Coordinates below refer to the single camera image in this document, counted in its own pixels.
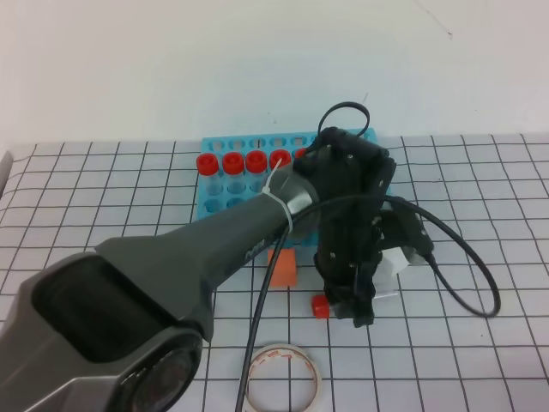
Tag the right white tape roll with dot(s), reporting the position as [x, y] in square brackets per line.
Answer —
[282, 372]

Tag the clear tube in rack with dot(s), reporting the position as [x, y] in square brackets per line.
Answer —
[208, 167]

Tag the orange foam cube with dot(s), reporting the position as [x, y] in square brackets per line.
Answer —
[285, 274]

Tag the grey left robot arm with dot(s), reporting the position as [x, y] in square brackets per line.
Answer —
[121, 328]

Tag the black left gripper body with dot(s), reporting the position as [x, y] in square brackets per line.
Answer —
[350, 176]

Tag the red-capped test tube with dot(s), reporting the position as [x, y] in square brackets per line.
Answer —
[322, 307]

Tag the white foam cube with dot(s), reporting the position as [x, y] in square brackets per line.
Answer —
[385, 278]

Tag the white zip tie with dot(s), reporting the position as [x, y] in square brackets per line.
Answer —
[267, 191]

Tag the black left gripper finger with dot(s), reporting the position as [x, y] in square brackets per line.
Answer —
[363, 293]
[340, 295]

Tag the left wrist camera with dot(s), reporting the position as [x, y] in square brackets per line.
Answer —
[402, 228]

